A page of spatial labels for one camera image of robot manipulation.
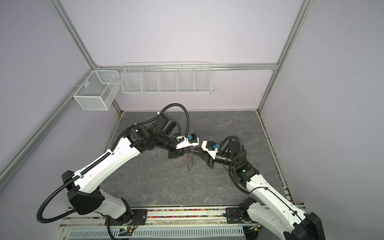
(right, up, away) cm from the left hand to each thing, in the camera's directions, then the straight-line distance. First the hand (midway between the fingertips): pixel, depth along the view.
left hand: (188, 151), depth 66 cm
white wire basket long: (0, +45, +38) cm, 60 cm away
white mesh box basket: (-62, +33, +30) cm, 76 cm away
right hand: (+3, 0, +1) cm, 3 cm away
